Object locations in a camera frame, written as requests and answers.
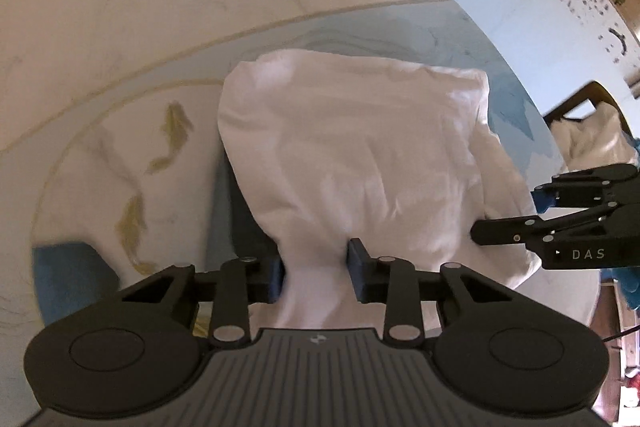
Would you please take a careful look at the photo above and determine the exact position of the plain white garment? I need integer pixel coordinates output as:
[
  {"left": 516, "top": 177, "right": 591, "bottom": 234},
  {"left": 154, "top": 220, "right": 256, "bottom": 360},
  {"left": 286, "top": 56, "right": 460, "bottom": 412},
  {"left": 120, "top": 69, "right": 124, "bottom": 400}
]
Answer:
[{"left": 550, "top": 101, "right": 639, "bottom": 174}]

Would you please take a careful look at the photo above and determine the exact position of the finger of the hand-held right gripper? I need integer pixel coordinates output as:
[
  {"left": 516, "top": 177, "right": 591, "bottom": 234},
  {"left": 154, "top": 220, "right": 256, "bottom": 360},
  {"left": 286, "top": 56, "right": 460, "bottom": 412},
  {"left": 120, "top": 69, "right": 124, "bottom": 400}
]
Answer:
[
  {"left": 470, "top": 201, "right": 622, "bottom": 249},
  {"left": 531, "top": 163, "right": 640, "bottom": 214}
]

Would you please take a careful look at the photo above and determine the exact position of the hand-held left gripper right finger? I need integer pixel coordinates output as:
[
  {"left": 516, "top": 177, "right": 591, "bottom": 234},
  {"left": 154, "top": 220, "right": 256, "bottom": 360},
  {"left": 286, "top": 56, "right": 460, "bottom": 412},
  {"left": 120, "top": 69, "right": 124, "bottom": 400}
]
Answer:
[{"left": 347, "top": 237, "right": 513, "bottom": 348}]

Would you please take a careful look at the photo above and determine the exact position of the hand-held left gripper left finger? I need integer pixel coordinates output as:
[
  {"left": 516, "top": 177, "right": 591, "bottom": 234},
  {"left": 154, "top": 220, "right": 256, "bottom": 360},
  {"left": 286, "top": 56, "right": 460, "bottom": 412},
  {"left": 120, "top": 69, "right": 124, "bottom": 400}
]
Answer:
[{"left": 120, "top": 254, "right": 287, "bottom": 348}]

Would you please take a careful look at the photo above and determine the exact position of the brown wooden chair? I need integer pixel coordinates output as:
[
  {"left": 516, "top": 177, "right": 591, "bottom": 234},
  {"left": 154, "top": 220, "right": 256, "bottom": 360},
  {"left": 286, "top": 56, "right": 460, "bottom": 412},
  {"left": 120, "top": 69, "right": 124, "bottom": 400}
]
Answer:
[{"left": 542, "top": 79, "right": 637, "bottom": 142}]

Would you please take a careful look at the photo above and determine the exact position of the white and pink printed shirt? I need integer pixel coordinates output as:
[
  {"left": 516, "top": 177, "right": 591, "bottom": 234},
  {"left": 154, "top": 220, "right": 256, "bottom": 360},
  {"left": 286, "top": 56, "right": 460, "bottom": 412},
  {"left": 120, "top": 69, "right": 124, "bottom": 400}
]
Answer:
[{"left": 217, "top": 49, "right": 544, "bottom": 333}]

